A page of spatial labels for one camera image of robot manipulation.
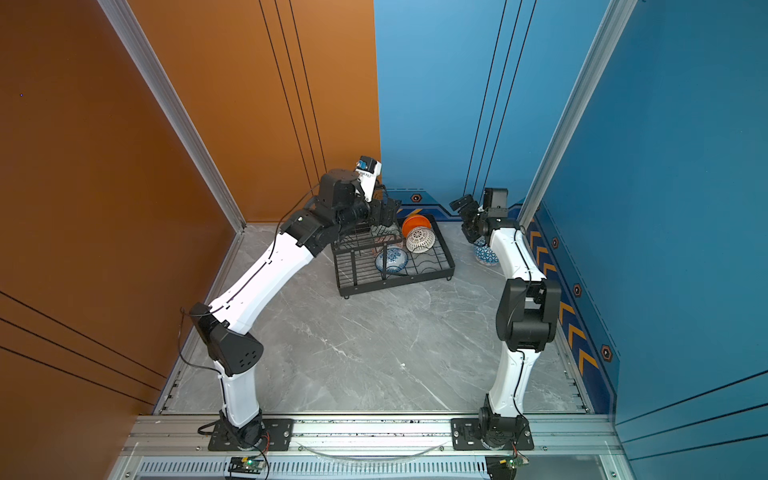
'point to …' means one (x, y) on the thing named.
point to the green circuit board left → (246, 465)
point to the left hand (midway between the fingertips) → (388, 192)
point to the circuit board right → (504, 467)
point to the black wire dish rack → (354, 262)
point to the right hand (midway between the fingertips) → (456, 211)
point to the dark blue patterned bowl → (484, 254)
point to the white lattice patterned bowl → (420, 239)
